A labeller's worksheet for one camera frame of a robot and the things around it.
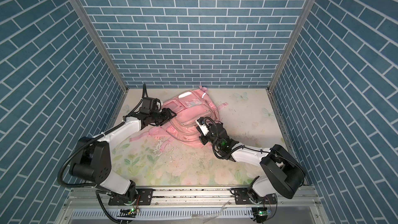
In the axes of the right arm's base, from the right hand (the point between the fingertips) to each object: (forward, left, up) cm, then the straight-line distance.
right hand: (196, 125), depth 84 cm
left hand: (+6, +13, 0) cm, 15 cm away
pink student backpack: (-1, +8, -4) cm, 9 cm away
